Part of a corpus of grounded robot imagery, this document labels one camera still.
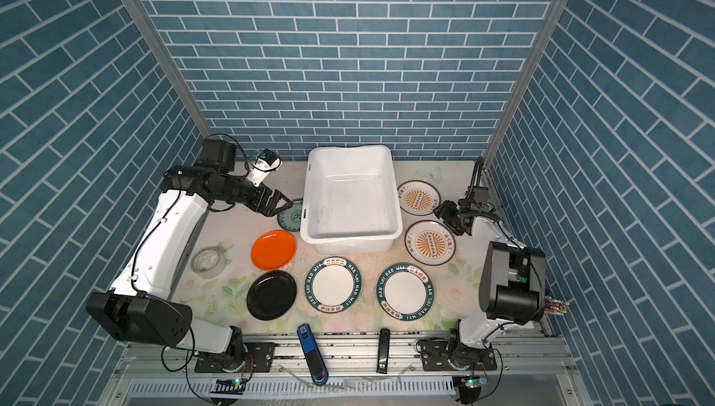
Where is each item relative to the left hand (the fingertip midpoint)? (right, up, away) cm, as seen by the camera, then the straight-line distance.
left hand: (280, 196), depth 74 cm
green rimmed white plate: (+12, -29, +12) cm, 34 cm away
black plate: (-6, -31, +10) cm, 33 cm away
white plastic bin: (+16, -3, +35) cm, 39 cm away
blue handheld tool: (+10, -46, -2) cm, 47 cm away
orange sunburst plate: (+43, -1, +35) cm, 56 cm away
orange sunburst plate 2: (+45, -17, +22) cm, 53 cm away
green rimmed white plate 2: (+35, -31, +12) cm, 48 cm away
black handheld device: (+28, -41, -2) cm, 49 cm away
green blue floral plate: (-6, -10, +28) cm, 30 cm away
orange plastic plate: (-9, -19, +19) cm, 29 cm away
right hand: (+48, -6, +20) cm, 52 cm away
